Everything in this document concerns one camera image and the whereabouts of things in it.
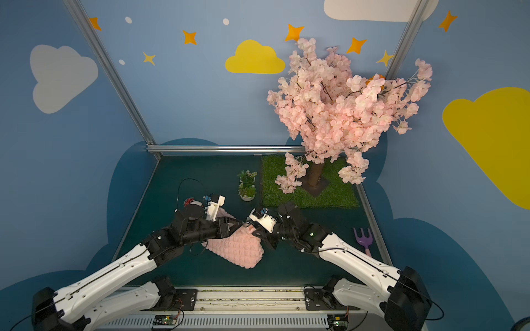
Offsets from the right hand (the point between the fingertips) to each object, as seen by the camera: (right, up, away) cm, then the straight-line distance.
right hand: (257, 229), depth 75 cm
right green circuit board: (+29, -32, -3) cm, 44 cm away
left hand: (-5, +4, -4) cm, 8 cm away
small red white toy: (-33, +8, +24) cm, 42 cm away
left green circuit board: (-33, -32, -3) cm, 46 cm away
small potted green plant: (-6, +13, +26) cm, 30 cm away
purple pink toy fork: (+46, -8, +13) cm, 49 cm away
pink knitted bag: (-5, -7, 0) cm, 9 cm away
